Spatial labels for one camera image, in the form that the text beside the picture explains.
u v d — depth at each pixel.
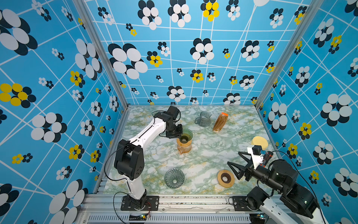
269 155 0.89
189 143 0.87
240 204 0.72
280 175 0.45
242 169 0.53
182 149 0.93
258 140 0.97
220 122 1.00
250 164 0.55
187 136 0.87
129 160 0.46
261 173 0.54
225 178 0.82
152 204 0.74
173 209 0.72
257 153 0.52
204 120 1.02
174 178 0.81
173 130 0.74
